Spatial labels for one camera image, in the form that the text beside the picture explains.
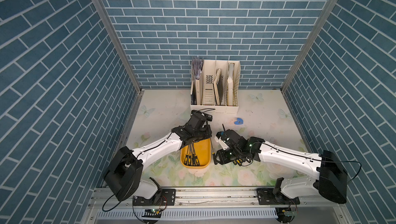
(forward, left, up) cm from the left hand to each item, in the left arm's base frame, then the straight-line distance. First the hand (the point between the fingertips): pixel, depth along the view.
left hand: (217, 133), depth 82 cm
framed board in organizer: (+31, -2, +4) cm, 31 cm away
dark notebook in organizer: (+25, +14, +2) cm, 29 cm away
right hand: (-13, 0, -4) cm, 13 cm away
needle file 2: (-8, +15, -13) cm, 21 cm away
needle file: (-10, +17, -12) cm, 23 cm away
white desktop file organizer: (+35, -9, +15) cm, 39 cm away
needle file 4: (-11, +11, -12) cm, 20 cm away
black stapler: (+17, +3, -11) cm, 20 cm away
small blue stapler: (+15, -16, -11) cm, 25 cm away
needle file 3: (-8, +13, -12) cm, 19 cm away
